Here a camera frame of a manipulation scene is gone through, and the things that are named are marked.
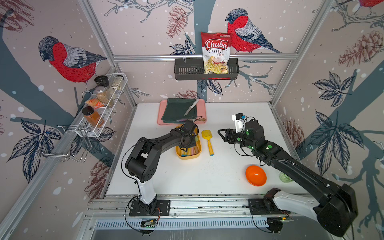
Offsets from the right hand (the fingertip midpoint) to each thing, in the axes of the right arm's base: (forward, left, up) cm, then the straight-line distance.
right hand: (221, 130), depth 76 cm
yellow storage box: (-6, +19, -19) cm, 27 cm away
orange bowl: (-16, -21, -21) cm, 34 cm away
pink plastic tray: (+32, +11, -22) cm, 40 cm away
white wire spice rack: (+1, +58, +12) cm, 59 cm away
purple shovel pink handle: (0, +16, -21) cm, 26 cm away
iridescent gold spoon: (+25, +15, -23) cm, 37 cm away
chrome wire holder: (-17, +63, +13) cm, 67 cm away
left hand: (+5, +15, -20) cm, 25 cm away
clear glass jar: (+25, +61, +11) cm, 66 cm away
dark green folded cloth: (+37, +31, -23) cm, 54 cm away
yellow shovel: (+11, +6, -22) cm, 25 cm away
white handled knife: (+37, +19, -22) cm, 47 cm away
